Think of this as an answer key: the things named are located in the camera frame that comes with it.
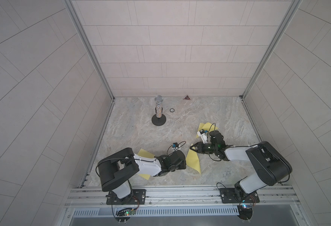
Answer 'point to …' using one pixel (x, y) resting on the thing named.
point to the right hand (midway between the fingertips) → (191, 148)
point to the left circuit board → (123, 214)
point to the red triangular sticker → (186, 97)
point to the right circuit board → (245, 213)
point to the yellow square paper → (208, 126)
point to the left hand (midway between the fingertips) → (188, 163)
